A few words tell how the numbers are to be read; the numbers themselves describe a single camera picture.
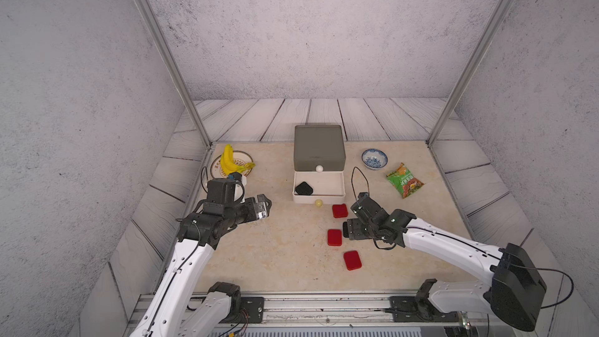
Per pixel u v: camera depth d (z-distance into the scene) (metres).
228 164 1.04
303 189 0.92
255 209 0.64
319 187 0.93
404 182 0.99
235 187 0.58
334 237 0.88
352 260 0.83
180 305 0.40
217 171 1.10
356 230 0.74
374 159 1.11
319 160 0.89
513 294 0.39
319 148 0.91
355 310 0.74
